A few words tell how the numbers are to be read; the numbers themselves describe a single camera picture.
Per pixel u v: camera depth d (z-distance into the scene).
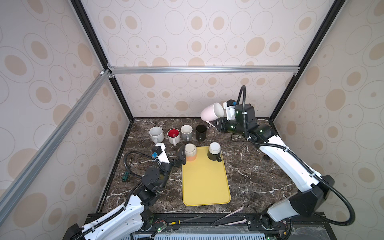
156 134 1.02
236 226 0.73
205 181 0.88
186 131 1.03
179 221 0.74
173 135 1.05
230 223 0.73
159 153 0.57
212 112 0.69
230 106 0.63
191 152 0.90
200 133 1.02
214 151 0.91
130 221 0.58
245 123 0.52
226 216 0.75
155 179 0.51
